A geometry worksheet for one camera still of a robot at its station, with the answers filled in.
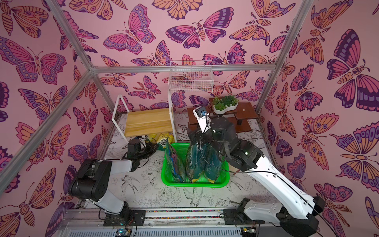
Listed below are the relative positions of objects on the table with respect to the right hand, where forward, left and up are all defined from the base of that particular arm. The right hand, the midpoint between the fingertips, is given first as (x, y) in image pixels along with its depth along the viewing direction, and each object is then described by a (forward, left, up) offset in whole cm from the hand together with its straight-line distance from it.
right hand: (194, 123), depth 61 cm
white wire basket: (+53, +2, -15) cm, 55 cm away
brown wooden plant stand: (+24, +2, -26) cm, 35 cm away
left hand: (+12, +22, -33) cm, 41 cm away
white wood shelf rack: (+16, +30, -18) cm, 38 cm away
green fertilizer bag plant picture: (-10, +1, -15) cm, 18 cm away
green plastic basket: (-11, -15, -33) cm, 38 cm away
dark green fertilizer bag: (-8, -7, -19) cm, 21 cm away
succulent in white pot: (+25, -16, -12) cm, 32 cm away
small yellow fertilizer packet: (+13, +21, -33) cm, 41 cm away
